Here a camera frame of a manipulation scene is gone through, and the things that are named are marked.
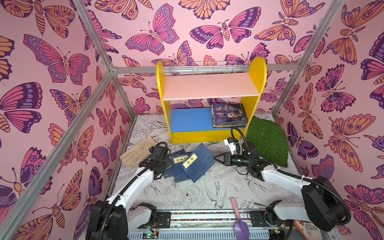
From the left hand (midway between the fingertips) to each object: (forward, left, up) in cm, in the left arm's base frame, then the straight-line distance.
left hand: (167, 162), depth 86 cm
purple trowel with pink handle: (-32, -38, -5) cm, 50 cm away
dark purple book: (+25, -37, +12) cm, 46 cm away
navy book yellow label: (-6, -7, -3) cm, 10 cm away
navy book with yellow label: (-3, -18, +4) cm, 18 cm away
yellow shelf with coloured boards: (+21, -20, +8) cm, 31 cm away
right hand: (-1, -27, +8) cm, 28 cm away
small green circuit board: (-34, +6, -9) cm, 36 cm away
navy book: (-4, -1, -5) cm, 7 cm away
